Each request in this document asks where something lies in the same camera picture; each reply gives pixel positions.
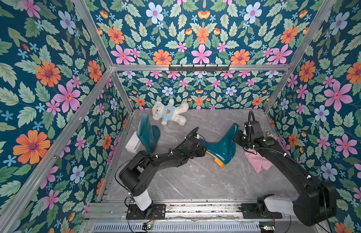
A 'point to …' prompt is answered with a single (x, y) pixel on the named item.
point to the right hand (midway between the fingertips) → (236, 136)
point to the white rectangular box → (132, 145)
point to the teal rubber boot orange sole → (148, 135)
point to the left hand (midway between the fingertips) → (207, 148)
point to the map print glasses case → (270, 134)
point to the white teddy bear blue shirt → (170, 112)
